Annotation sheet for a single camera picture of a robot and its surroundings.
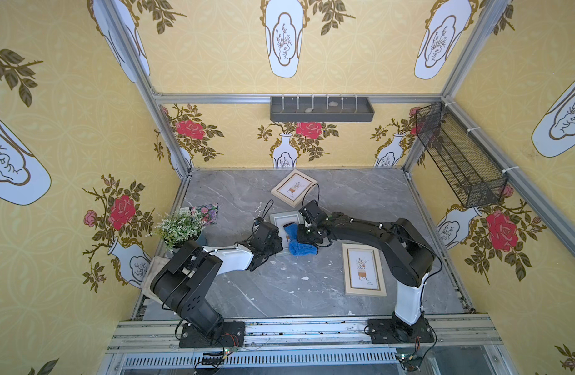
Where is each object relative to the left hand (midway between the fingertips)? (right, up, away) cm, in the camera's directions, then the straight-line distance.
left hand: (281, 245), depth 95 cm
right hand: (+7, +2, -2) cm, 7 cm away
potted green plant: (-34, +10, -17) cm, 39 cm away
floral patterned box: (-34, +12, +8) cm, 37 cm away
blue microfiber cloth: (+6, +1, -7) cm, 10 cm away
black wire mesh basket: (+69, +28, -13) cm, 75 cm away
